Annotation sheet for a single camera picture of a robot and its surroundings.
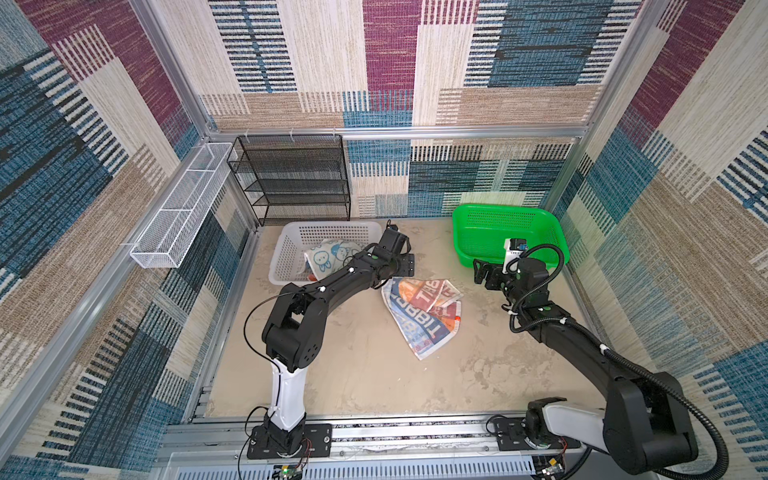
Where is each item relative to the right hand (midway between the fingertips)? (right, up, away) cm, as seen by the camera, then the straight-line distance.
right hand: (488, 265), depth 86 cm
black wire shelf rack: (-62, +30, +22) cm, 72 cm away
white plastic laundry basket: (-62, +8, +19) cm, 65 cm away
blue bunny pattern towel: (-47, +2, +8) cm, 48 cm away
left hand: (-24, +2, +8) cm, 25 cm away
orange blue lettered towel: (-17, -14, +7) cm, 23 cm away
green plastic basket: (+6, +12, +29) cm, 32 cm away
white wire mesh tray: (-80, +6, -16) cm, 82 cm away
